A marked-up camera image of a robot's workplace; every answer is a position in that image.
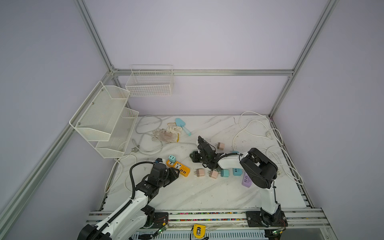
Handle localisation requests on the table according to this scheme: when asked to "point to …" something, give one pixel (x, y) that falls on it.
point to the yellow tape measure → (199, 231)
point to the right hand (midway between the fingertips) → (190, 155)
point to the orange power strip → (184, 170)
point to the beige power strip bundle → (170, 134)
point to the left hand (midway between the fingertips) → (177, 173)
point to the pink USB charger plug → (213, 174)
